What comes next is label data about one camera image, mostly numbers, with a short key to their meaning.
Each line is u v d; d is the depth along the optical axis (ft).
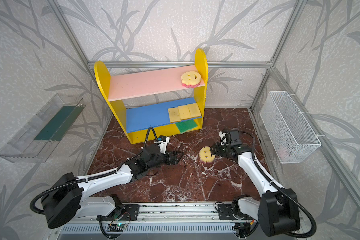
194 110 3.23
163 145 2.41
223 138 2.48
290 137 2.03
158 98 3.91
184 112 3.16
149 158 2.04
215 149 2.42
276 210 1.29
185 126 3.50
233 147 2.07
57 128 2.06
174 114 3.15
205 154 3.00
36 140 2.08
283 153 2.34
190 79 2.42
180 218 2.41
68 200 1.33
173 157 2.34
